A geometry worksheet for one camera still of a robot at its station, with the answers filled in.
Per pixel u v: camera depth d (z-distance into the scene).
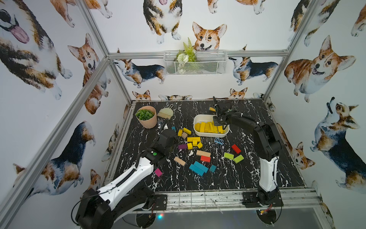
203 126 1.00
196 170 0.84
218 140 0.95
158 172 0.84
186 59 0.82
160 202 0.74
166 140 0.57
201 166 0.86
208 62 0.92
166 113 1.13
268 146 0.54
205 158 0.88
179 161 0.88
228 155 0.90
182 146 0.94
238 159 0.88
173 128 1.02
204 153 0.91
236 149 0.93
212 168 0.84
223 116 0.73
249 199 0.73
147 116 0.95
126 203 0.59
